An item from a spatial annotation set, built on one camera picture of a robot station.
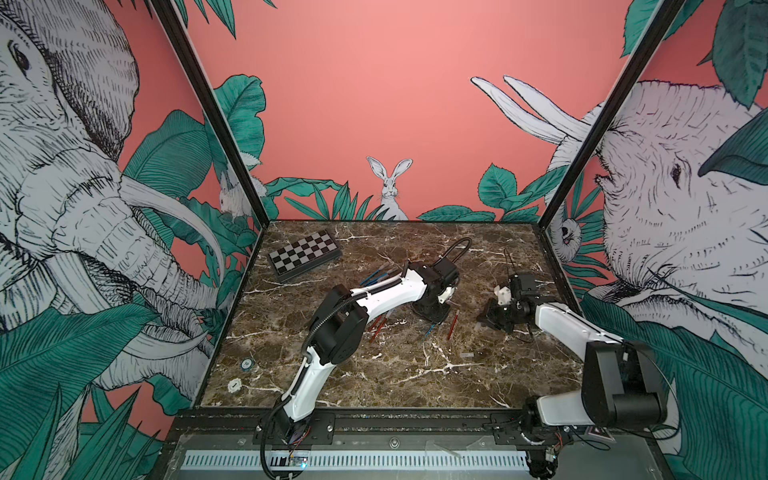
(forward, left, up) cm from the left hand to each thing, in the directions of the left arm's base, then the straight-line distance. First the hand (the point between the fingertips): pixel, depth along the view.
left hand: (441, 318), depth 88 cm
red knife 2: (+1, -5, -6) cm, 8 cm away
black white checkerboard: (+27, +45, -2) cm, 53 cm away
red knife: (+2, +20, -6) cm, 21 cm away
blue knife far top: (+21, +21, -6) cm, 30 cm away
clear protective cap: (-9, -7, -6) cm, 13 cm away
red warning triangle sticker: (-30, -37, -6) cm, 48 cm away
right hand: (+2, -11, -1) cm, 12 cm away
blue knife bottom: (-4, +5, -1) cm, 6 cm away
